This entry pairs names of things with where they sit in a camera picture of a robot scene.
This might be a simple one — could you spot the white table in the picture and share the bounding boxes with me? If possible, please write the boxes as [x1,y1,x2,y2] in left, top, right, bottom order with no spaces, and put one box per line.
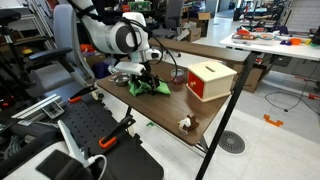
[219,30,320,63]

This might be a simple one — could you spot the orange bowl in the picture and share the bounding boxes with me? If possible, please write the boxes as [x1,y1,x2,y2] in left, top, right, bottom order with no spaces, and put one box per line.
[288,37,303,46]

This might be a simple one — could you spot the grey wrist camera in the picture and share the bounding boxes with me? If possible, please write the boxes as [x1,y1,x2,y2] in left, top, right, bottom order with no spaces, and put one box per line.
[114,61,147,77]

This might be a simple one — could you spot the cardboard box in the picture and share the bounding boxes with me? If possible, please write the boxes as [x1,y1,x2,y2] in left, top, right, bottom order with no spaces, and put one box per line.
[232,61,265,94]
[185,11,213,43]

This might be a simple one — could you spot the white metal bracket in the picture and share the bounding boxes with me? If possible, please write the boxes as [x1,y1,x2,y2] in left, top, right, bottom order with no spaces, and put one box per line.
[56,119,92,168]

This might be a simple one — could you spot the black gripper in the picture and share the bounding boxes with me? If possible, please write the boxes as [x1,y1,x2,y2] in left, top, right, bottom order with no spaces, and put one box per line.
[130,71,162,97]

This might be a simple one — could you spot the small plush bird toy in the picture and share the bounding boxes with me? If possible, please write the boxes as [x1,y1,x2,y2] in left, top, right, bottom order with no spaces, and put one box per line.
[177,114,200,136]

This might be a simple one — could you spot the grey office chair with armrests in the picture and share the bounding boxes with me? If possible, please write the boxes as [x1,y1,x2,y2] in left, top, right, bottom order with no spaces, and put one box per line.
[25,3,98,98]

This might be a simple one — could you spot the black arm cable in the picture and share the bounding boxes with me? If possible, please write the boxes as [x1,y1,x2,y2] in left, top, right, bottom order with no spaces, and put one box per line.
[117,16,178,72]

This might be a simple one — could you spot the round floor drain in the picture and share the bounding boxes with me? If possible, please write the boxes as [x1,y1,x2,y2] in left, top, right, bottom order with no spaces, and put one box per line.
[217,130,247,155]

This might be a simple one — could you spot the wooden box with red drawer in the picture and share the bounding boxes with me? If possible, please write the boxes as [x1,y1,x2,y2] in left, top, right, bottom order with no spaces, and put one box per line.
[185,60,238,103]

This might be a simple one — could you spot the black floor cable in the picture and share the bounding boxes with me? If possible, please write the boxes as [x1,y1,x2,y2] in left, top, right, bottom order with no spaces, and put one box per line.
[264,62,320,116]

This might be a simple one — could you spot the steel pot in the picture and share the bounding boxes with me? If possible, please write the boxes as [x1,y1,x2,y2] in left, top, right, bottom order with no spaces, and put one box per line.
[108,72,132,88]

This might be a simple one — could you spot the grey swivel chair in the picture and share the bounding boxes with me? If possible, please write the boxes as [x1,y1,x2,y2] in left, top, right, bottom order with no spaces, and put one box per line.
[151,0,185,39]

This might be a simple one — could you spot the green towel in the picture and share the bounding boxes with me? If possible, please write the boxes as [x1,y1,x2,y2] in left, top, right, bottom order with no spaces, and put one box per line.
[127,77,172,98]

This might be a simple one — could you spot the aluminium extrusion rails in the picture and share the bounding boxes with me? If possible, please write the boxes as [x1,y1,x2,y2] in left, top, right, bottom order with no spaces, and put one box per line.
[11,94,65,122]

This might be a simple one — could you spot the black clamp with orange handle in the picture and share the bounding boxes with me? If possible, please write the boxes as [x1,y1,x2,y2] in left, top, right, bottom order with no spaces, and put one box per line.
[67,84,98,104]
[98,114,137,150]

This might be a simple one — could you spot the white cable with plug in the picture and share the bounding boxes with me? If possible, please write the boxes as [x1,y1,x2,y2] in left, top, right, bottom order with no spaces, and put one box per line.
[83,154,108,180]

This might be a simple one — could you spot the orange floor tape mark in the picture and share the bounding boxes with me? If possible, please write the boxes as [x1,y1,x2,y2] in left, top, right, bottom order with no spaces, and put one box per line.
[262,113,285,128]

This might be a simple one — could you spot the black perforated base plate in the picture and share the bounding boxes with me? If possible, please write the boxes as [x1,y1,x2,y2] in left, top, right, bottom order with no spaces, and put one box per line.
[61,95,165,180]

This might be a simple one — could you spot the dark wood table with shelf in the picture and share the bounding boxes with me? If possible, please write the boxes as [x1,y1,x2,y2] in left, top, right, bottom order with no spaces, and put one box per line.
[96,37,252,180]

